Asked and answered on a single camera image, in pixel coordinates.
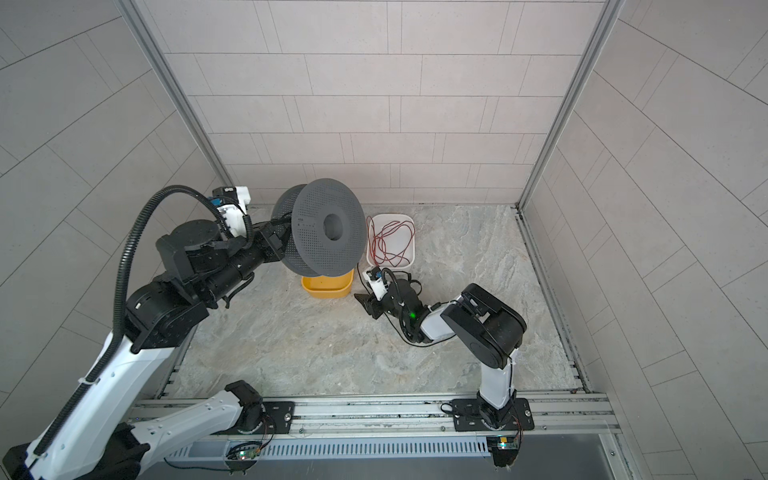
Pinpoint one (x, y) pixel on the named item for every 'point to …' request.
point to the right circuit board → (504, 449)
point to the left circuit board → (244, 450)
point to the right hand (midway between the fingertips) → (361, 292)
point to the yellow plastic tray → (329, 287)
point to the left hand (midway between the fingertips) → (299, 219)
